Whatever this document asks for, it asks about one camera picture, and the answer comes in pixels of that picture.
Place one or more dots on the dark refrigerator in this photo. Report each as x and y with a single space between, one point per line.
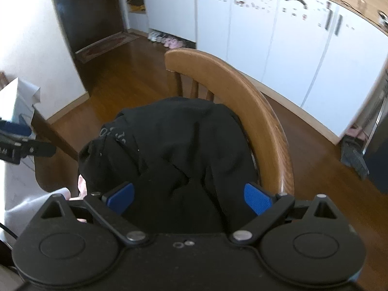
377 145

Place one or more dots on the dark brown door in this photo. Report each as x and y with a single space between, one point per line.
91 12

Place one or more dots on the dark bundle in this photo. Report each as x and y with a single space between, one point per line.
136 3

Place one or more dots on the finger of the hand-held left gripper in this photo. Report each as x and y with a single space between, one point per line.
39 150
13 128

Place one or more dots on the wooden chair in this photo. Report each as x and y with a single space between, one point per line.
242 85

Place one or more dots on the pile of black clothes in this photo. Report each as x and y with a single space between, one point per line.
182 145

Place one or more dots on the clear glass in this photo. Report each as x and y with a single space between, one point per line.
361 6

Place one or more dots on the white shoe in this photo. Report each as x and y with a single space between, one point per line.
160 38
152 35

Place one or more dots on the white shoe cabinet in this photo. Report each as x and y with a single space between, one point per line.
169 9

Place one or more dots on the patterned door mat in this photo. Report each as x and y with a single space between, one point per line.
106 46

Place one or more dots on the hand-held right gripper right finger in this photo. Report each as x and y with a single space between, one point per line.
257 199

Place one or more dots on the long white cabinet wooden top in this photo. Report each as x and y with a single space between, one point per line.
297 66

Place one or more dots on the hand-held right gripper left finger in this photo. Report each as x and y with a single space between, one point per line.
121 199

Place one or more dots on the grey mop head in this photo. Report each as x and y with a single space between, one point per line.
353 157

